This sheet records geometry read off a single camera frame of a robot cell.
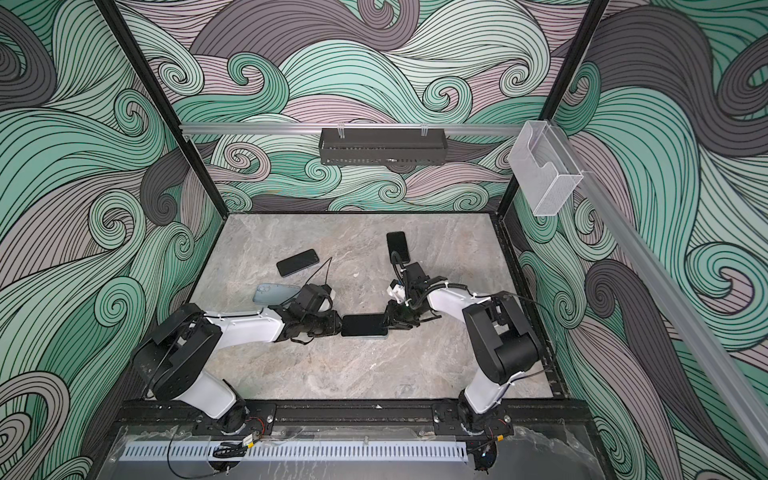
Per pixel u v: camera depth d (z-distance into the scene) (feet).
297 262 3.42
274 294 3.16
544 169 2.61
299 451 2.29
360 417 2.45
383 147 3.23
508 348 1.49
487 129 3.05
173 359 1.44
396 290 2.82
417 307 2.22
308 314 2.40
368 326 2.82
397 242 3.63
